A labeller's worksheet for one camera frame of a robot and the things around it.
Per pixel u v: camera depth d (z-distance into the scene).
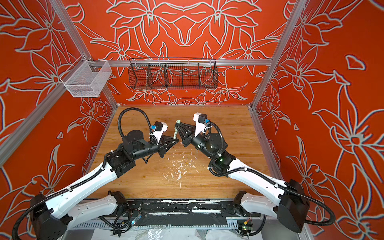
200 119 0.54
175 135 0.64
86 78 0.91
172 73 0.99
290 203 0.39
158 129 0.57
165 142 0.60
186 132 0.58
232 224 0.70
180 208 0.74
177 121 0.61
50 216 0.38
